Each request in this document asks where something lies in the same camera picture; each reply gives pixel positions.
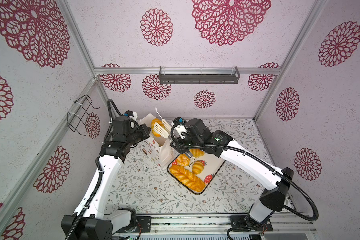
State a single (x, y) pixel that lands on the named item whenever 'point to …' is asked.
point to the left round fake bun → (183, 160)
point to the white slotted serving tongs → (164, 131)
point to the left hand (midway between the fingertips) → (150, 131)
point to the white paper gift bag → (158, 148)
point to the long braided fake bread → (187, 178)
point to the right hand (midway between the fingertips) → (173, 139)
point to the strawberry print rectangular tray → (206, 166)
